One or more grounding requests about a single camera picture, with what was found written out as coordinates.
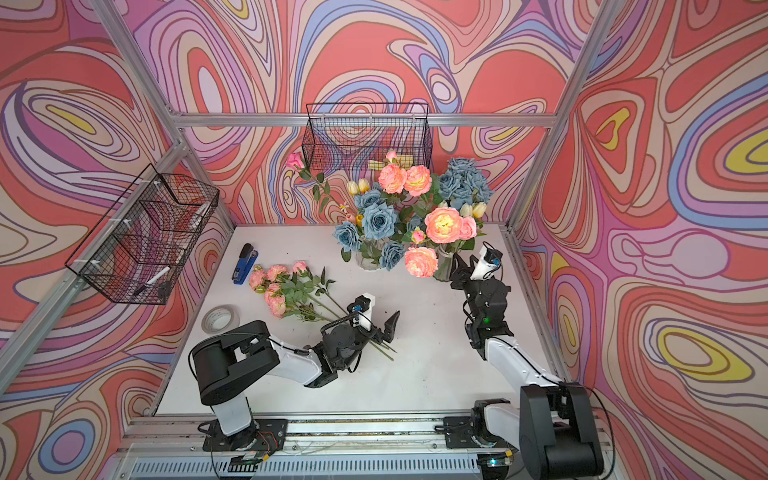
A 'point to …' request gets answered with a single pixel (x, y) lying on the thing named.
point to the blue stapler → (246, 261)
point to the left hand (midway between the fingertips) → (390, 308)
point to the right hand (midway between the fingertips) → (461, 261)
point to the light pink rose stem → (300, 267)
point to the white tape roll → (220, 320)
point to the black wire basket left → (141, 246)
